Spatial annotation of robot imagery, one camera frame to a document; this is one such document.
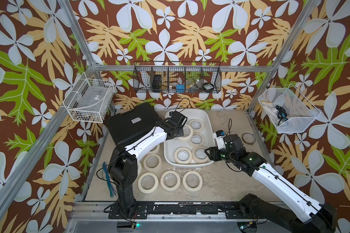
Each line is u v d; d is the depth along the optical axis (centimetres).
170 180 84
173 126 64
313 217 38
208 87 96
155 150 93
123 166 47
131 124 104
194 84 94
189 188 79
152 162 91
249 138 103
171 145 98
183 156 93
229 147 58
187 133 88
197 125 110
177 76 97
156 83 98
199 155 93
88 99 79
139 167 86
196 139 102
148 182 83
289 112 81
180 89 93
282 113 81
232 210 75
